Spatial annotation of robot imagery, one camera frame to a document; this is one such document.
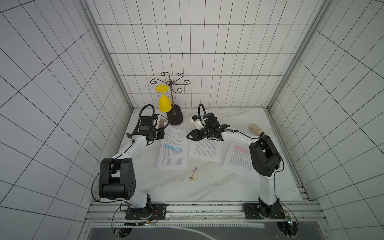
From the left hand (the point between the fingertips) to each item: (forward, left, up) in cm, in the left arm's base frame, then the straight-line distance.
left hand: (162, 134), depth 91 cm
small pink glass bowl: (+16, +3, -8) cm, 18 cm away
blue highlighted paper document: (-8, -7, -9) cm, 14 cm away
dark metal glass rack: (+26, -4, -8) cm, 27 cm away
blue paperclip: (-18, -21, -10) cm, 30 cm away
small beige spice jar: (+10, -64, -7) cm, 65 cm away
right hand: (+2, -18, +1) cm, 18 cm away
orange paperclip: (-24, -21, -10) cm, 34 cm away
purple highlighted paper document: (-5, -29, -11) cm, 32 cm away
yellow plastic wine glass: (+13, -2, +13) cm, 18 cm away
